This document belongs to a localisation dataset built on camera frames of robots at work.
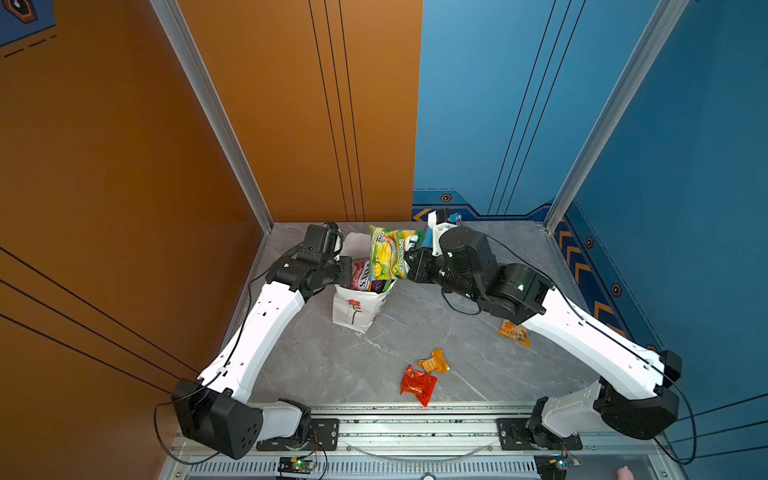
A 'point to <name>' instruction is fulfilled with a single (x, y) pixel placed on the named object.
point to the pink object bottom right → (623, 473)
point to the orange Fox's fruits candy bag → (360, 274)
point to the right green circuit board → (554, 467)
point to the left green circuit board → (295, 465)
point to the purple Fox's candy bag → (377, 286)
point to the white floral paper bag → (353, 308)
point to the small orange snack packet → (435, 363)
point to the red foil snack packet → (420, 384)
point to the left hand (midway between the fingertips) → (345, 263)
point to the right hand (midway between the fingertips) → (399, 256)
